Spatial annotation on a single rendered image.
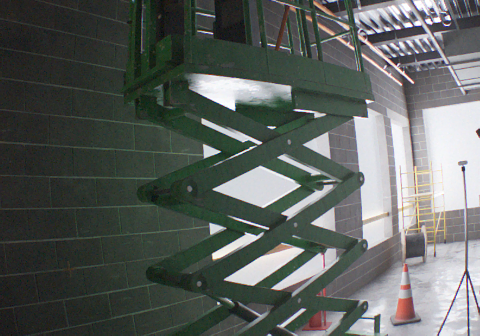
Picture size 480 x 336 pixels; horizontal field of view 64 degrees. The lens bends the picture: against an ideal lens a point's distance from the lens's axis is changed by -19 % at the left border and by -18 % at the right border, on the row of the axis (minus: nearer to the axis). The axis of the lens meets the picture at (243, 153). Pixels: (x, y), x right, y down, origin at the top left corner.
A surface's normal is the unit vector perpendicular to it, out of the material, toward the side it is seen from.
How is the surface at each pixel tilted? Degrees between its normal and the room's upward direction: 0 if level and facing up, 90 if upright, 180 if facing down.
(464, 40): 90
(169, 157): 90
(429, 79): 90
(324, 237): 90
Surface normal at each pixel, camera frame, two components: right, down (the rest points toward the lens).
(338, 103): 0.63, -0.13
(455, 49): -0.57, -0.04
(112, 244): 0.82, -0.12
